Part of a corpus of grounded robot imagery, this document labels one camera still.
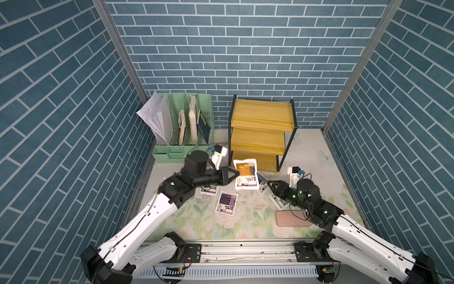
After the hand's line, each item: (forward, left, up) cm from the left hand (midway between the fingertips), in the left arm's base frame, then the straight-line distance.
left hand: (244, 177), depth 65 cm
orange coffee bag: (+8, +16, -28) cm, 33 cm away
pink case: (-12, -18, -10) cm, 24 cm away
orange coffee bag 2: (0, -1, -2) cm, 2 cm away
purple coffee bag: (+1, +7, -28) cm, 29 cm away
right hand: (+3, -12, -11) cm, 17 cm away
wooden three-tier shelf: (+36, -11, -10) cm, 39 cm away
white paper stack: (+37, +44, -1) cm, 57 cm away
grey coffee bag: (+1, -19, -27) cm, 33 cm away
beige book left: (+38, +32, -9) cm, 51 cm away
